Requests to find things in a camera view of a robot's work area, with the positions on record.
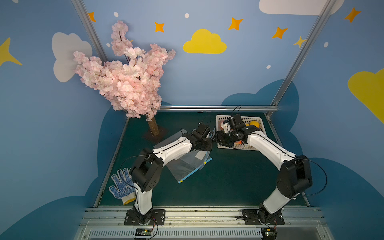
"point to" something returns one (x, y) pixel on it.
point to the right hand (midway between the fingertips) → (216, 139)
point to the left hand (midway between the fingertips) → (212, 144)
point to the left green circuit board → (144, 232)
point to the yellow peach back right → (255, 123)
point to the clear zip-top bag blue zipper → (202, 157)
